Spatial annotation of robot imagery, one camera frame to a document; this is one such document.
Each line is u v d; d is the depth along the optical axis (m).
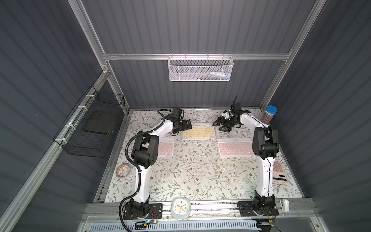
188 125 0.93
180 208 0.72
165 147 0.97
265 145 0.60
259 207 0.66
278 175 0.83
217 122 0.96
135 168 0.56
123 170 0.88
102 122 0.73
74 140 0.64
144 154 0.57
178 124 0.88
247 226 0.71
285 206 0.72
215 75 0.91
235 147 0.97
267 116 0.96
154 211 0.72
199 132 1.02
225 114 0.99
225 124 0.93
